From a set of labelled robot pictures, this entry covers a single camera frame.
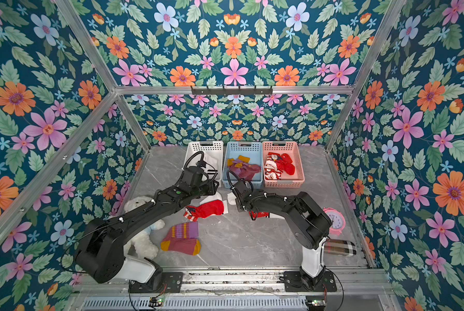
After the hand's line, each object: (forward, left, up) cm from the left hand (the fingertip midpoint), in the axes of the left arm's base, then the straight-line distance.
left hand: (219, 182), depth 86 cm
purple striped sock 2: (-19, +17, -14) cm, 29 cm away
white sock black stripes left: (0, +3, -13) cm, 13 cm away
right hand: (-2, -13, -14) cm, 19 cm away
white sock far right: (-25, -19, +16) cm, 35 cm away
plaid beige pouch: (-29, -51, -12) cm, 60 cm away
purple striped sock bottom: (+12, -14, -13) cm, 23 cm away
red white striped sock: (-5, +5, -14) cm, 16 cm away
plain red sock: (+19, -36, -13) cm, 43 cm away
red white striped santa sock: (+11, -27, -10) cm, 30 cm away
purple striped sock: (+17, -10, -10) cm, 22 cm away
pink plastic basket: (+29, -41, -11) cm, 52 cm away
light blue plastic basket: (+30, -18, -12) cm, 37 cm away
